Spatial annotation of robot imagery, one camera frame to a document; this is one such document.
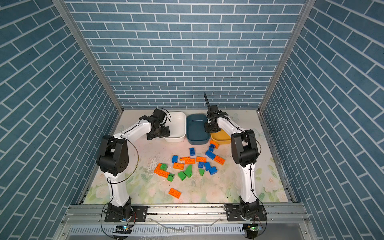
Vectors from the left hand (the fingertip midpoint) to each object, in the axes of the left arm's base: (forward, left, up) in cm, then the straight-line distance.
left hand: (162, 134), depth 98 cm
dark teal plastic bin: (+6, -23, -6) cm, 24 cm away
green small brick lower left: (-26, -7, -5) cm, 28 cm away
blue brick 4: (-23, -32, -4) cm, 40 cm away
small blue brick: (-8, -32, -3) cm, 33 cm away
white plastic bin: (+9, -9, -3) cm, 13 cm away
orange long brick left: (-23, -1, -5) cm, 24 cm away
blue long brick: (-13, -31, -4) cm, 34 cm away
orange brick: (-7, -36, -3) cm, 36 cm away
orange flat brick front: (-35, -10, -6) cm, 37 cm away
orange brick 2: (-17, -37, -4) cm, 40 cm away
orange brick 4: (-17, -18, -5) cm, 25 cm away
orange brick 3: (-15, -25, -6) cm, 30 cm away
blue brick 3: (-20, -29, -4) cm, 35 cm away
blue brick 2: (-16, -9, -4) cm, 18 cm away
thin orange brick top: (-15, -15, -4) cm, 22 cm away
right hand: (+5, -30, 0) cm, 30 cm away
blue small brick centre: (-20, -25, -4) cm, 32 cm away
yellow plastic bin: (0, -39, -3) cm, 40 cm away
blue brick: (-11, -20, -4) cm, 23 cm away
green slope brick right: (-23, -25, -6) cm, 35 cm away
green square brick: (-21, -3, -3) cm, 21 cm away
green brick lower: (-26, -14, -4) cm, 30 cm away
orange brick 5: (-20, -11, -4) cm, 23 cm away
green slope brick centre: (-24, -18, -5) cm, 30 cm away
